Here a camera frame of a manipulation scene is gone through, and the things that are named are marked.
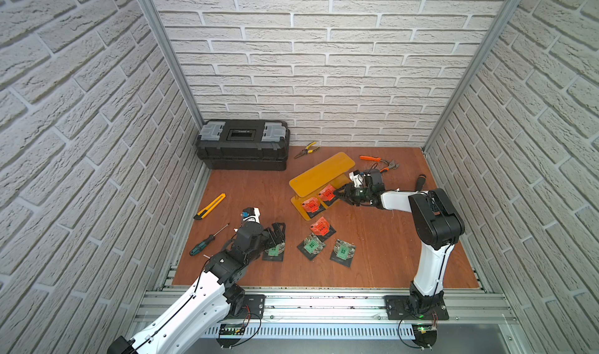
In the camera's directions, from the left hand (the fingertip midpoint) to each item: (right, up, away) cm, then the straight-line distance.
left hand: (279, 225), depth 80 cm
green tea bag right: (+23, -12, +5) cm, 27 cm away
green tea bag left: (+11, -10, +7) cm, 17 cm away
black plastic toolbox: (-18, +30, +18) cm, 39 cm away
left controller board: (-14, -32, -8) cm, 36 cm away
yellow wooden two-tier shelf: (+22, +19, +13) cm, 32 cm away
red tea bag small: (+19, +9, +20) cm, 29 cm away
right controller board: (+47, -32, -9) cm, 58 cm away
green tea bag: (-2, -12, +5) cm, 13 cm away
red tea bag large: (+12, +4, +16) cm, 20 cm away
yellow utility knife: (-32, +3, +17) cm, 36 cm away
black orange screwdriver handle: (+62, +14, +24) cm, 67 cm away
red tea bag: (+16, -5, +12) cm, 20 cm away
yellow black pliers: (+9, +29, +38) cm, 49 cm away
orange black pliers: (+52, +22, +34) cm, 66 cm away
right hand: (+23, +9, +18) cm, 31 cm away
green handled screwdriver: (-30, -8, +5) cm, 31 cm away
